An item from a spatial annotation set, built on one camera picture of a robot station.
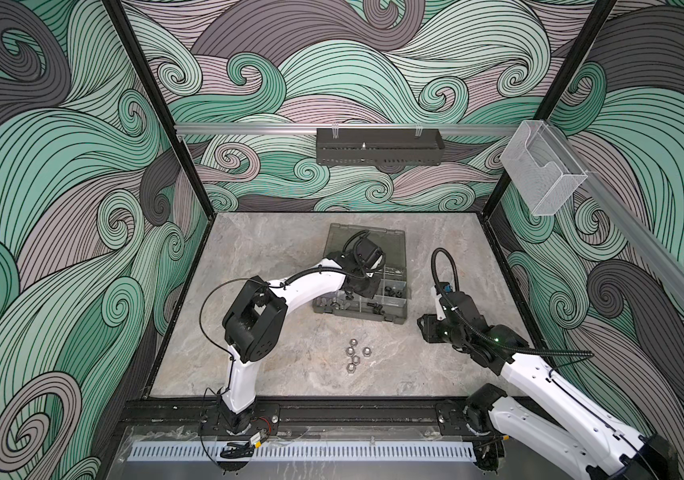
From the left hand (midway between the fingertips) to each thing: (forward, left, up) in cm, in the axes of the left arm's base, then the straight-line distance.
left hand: (372, 286), depth 89 cm
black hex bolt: (-4, -2, -7) cm, 8 cm away
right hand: (-12, -13, +2) cm, 18 cm away
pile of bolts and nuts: (-17, +7, -8) cm, 20 cm away
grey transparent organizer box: (-2, -6, -6) cm, 9 cm away
